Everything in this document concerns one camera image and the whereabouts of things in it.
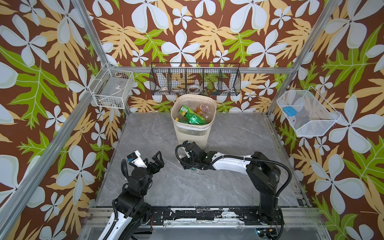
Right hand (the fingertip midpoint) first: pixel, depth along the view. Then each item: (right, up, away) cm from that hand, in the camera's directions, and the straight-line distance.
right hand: (182, 160), depth 89 cm
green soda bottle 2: (0, +25, -3) cm, 25 cm away
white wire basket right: (+71, +28, -7) cm, 77 cm away
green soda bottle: (+6, +26, -9) cm, 28 cm away
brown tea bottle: (+11, +30, -5) cm, 33 cm away
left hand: (-14, +6, -15) cm, 21 cm away
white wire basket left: (-41, +43, -4) cm, 60 cm away
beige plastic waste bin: (+10, +16, -7) cm, 20 cm away
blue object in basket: (+63, +30, -3) cm, 70 cm away
